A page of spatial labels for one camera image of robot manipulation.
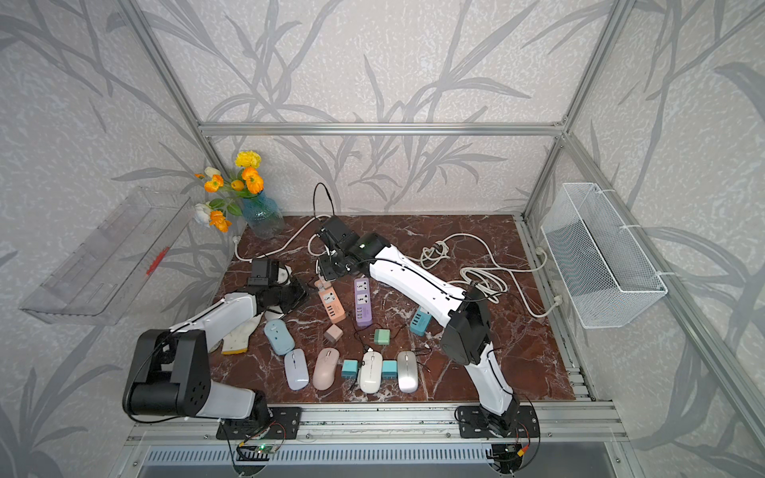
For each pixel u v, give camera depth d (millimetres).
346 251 590
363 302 936
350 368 807
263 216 1052
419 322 888
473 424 724
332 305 921
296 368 806
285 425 722
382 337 866
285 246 1115
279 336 849
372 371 798
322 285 943
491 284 992
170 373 430
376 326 912
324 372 805
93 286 640
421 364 829
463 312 515
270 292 738
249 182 792
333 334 868
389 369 808
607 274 600
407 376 805
